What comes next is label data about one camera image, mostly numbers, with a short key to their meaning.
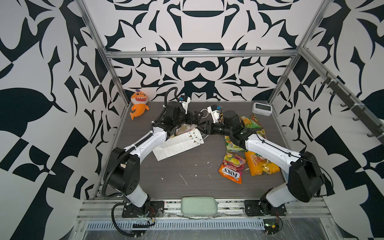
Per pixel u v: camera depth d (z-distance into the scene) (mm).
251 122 1038
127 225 711
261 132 996
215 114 729
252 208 742
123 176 442
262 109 1122
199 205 738
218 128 695
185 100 741
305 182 438
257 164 845
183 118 733
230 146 918
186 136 759
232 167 852
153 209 731
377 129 496
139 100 1115
